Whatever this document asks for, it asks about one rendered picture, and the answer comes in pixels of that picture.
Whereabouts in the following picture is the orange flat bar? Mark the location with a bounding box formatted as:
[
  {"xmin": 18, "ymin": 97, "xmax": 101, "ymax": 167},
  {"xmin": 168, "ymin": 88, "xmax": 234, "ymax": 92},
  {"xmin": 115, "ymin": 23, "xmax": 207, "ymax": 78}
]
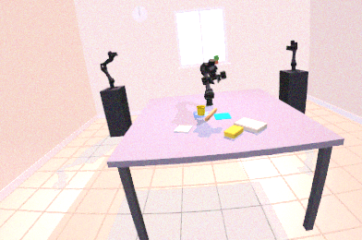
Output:
[{"xmin": 205, "ymin": 108, "xmax": 217, "ymax": 122}]

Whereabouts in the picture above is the yellow rectangular block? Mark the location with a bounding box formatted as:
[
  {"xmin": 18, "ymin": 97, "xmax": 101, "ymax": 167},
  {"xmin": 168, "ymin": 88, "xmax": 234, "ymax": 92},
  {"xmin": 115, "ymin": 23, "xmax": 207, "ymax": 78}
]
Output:
[{"xmin": 223, "ymin": 126, "xmax": 243, "ymax": 138}]

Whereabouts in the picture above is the yellow cup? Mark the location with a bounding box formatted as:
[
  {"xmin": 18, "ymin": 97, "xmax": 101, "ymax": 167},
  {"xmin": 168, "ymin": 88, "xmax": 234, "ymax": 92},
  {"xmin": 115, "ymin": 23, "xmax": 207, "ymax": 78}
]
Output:
[{"xmin": 197, "ymin": 105, "xmax": 205, "ymax": 116}]

